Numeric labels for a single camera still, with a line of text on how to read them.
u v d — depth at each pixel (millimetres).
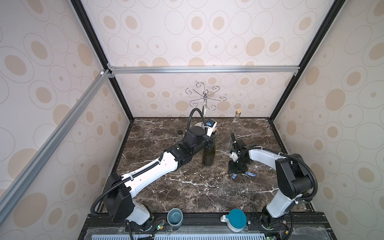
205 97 882
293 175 478
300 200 518
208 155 852
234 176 897
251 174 903
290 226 710
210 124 618
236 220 686
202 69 856
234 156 890
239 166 799
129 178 426
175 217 747
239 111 1191
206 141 648
